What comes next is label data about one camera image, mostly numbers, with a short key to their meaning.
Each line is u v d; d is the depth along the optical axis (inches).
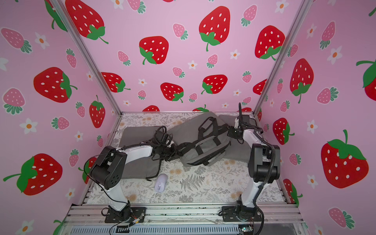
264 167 19.7
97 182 20.1
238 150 36.3
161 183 32.2
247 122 30.1
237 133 32.3
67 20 28.2
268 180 17.6
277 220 28.8
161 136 30.6
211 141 37.6
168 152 32.0
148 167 34.9
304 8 27.3
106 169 19.3
